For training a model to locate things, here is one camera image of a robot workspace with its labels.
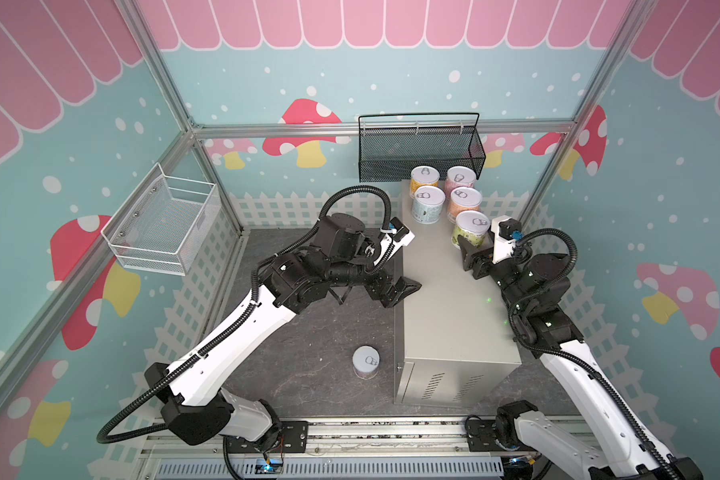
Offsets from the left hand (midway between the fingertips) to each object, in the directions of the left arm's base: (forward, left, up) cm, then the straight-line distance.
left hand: (402, 275), depth 61 cm
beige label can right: (-7, +7, -31) cm, 32 cm away
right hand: (+11, -17, +1) cm, 20 cm away
